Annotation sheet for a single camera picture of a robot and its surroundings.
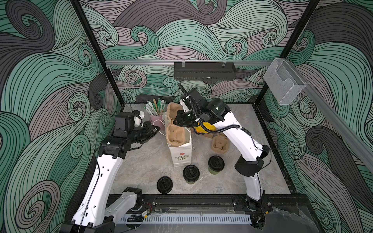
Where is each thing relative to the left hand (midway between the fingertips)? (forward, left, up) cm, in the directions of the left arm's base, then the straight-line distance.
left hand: (160, 126), depth 67 cm
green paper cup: (-17, -15, -28) cm, 36 cm away
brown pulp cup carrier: (-1, -7, -5) cm, 9 cm away
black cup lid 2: (-15, -15, -20) cm, 29 cm away
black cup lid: (-10, -29, -20) cm, 36 cm away
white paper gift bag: (-7, -10, -16) cm, 20 cm away
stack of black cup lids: (-18, -1, -28) cm, 34 cm away
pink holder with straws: (+26, +8, -16) cm, 31 cm away
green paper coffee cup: (-13, -27, -24) cm, 38 cm away
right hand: (+1, -6, +1) cm, 6 cm away
